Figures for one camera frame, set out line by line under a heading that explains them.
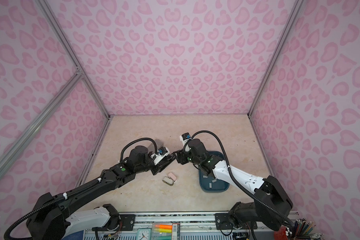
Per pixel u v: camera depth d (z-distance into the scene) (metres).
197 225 0.73
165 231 0.70
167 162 0.77
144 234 0.69
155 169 0.69
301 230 0.62
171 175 0.86
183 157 0.71
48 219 0.39
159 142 1.00
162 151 0.66
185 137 0.71
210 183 0.84
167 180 0.85
